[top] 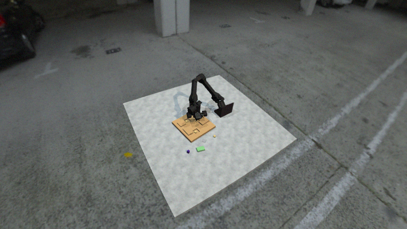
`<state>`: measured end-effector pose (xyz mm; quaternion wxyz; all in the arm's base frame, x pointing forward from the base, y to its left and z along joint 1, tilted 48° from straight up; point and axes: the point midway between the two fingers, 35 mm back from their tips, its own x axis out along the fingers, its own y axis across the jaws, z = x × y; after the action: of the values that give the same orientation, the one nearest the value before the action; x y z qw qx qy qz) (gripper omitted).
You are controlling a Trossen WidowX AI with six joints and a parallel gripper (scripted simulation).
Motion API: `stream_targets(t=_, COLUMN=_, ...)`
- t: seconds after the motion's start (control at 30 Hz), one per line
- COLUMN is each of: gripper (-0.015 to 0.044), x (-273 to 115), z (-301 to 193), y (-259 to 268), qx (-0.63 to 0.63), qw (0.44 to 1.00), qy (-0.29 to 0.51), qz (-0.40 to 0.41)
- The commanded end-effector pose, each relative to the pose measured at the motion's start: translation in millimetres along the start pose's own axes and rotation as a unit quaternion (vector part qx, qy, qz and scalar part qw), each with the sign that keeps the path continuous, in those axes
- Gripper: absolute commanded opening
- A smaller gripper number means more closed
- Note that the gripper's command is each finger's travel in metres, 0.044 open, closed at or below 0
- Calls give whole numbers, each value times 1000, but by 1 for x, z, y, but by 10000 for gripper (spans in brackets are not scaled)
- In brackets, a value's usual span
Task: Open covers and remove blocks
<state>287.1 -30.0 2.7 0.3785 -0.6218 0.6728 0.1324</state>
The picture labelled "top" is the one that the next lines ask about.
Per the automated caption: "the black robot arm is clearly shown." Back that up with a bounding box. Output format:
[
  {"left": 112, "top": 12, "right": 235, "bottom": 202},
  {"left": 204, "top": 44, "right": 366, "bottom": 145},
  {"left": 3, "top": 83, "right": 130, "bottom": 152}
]
[{"left": 187, "top": 73, "right": 226, "bottom": 120}]

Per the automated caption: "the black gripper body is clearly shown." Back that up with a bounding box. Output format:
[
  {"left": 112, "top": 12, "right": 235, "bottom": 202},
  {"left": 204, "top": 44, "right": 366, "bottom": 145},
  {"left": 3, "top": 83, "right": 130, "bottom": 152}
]
[{"left": 186, "top": 111, "right": 207, "bottom": 118}]

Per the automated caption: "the tan board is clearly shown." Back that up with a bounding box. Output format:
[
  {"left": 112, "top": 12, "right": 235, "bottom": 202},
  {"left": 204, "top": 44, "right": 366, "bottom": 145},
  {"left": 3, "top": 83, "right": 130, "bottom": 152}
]
[{"left": 172, "top": 115, "right": 216, "bottom": 143}]

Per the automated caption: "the light green rectangular block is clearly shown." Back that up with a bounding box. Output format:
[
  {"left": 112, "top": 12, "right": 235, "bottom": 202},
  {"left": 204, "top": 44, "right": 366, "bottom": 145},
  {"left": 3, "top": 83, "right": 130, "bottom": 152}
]
[{"left": 196, "top": 146, "right": 205, "bottom": 152}]

